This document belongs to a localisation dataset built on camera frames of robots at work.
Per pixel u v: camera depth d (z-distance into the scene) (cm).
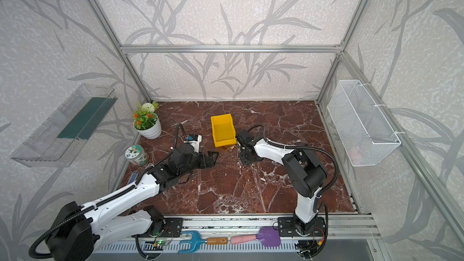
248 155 68
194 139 72
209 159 72
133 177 87
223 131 97
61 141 66
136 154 87
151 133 96
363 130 63
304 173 48
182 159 60
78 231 39
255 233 73
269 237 72
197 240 69
